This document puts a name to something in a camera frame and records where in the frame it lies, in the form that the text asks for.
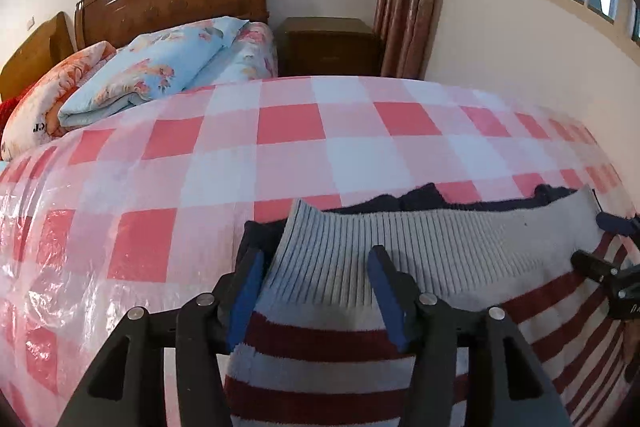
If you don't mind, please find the floral bed sheet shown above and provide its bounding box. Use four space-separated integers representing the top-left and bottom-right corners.
189 22 279 88

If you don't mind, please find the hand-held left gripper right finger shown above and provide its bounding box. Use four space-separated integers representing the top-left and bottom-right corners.
366 245 573 427

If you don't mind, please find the light blue floral quilt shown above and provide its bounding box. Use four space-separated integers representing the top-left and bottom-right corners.
57 16 251 131

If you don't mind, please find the red grey striped sweater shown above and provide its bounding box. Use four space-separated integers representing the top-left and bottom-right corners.
224 182 640 427

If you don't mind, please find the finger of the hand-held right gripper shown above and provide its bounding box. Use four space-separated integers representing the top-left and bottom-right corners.
571 249 640 296
596 212 640 238

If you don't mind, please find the orange pink floral pillow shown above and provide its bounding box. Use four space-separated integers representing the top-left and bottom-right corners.
0 41 119 161

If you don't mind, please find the pink checked bed sheet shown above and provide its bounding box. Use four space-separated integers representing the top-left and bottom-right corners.
0 76 626 427

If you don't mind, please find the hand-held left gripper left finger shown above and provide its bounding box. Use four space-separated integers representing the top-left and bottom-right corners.
57 247 266 427

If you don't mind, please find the small wooden headboard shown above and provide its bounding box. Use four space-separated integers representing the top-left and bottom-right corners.
0 11 76 104

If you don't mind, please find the dark wooden nightstand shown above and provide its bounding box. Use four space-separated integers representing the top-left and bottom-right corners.
274 17 384 78

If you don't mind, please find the red blanket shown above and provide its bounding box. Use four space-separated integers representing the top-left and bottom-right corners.
0 94 26 134

